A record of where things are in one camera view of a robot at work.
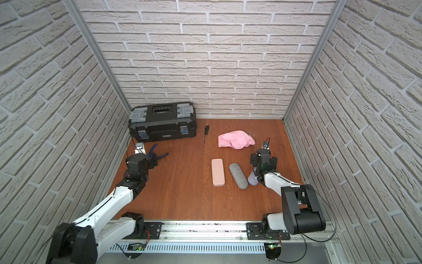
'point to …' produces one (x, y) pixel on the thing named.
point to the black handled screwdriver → (206, 132)
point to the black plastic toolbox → (168, 121)
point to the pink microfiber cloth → (237, 139)
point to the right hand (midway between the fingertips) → (266, 155)
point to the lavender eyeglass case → (252, 179)
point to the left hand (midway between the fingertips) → (145, 151)
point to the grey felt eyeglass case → (239, 175)
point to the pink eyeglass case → (217, 170)
